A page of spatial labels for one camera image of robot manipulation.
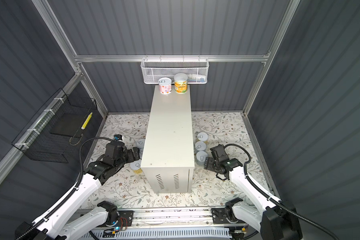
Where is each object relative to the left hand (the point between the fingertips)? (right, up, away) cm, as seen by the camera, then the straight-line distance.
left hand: (132, 151), depth 80 cm
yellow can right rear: (+41, +7, +19) cm, 45 cm away
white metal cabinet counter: (+22, -1, -24) cm, 32 cm away
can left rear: (0, +2, +16) cm, 17 cm away
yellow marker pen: (-24, +16, -1) cm, 29 cm away
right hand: (+45, -9, +5) cm, 46 cm away
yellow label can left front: (0, -10, +7) cm, 12 cm away
